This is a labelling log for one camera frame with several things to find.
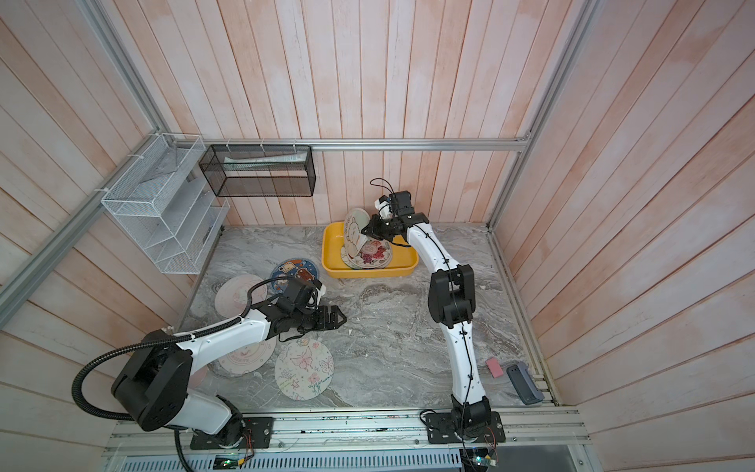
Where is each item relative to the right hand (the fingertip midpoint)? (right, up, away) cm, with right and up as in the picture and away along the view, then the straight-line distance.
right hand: (361, 230), depth 98 cm
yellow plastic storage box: (+16, -10, +11) cm, 22 cm away
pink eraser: (+40, -41, -15) cm, 59 cm away
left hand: (-8, -30, -12) cm, 33 cm away
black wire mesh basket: (-38, +23, +8) cm, 45 cm away
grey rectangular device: (+46, -43, -19) cm, 66 cm away
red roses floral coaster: (+5, -8, +12) cm, 15 cm away
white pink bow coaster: (-33, -39, -13) cm, 53 cm away
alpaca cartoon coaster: (-2, -3, +2) cm, 4 cm away
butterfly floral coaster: (-16, -42, -15) cm, 47 cm away
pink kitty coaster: (-46, -23, +2) cm, 51 cm away
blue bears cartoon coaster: (-24, -13, +9) cm, 29 cm away
